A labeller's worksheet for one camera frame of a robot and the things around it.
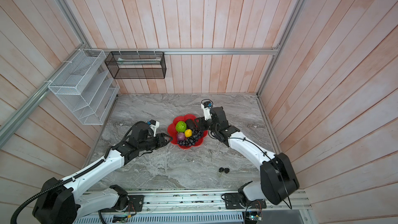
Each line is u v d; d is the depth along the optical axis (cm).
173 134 100
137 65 105
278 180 42
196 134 92
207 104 73
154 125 76
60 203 39
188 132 93
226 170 82
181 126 94
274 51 95
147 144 68
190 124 97
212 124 70
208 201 76
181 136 92
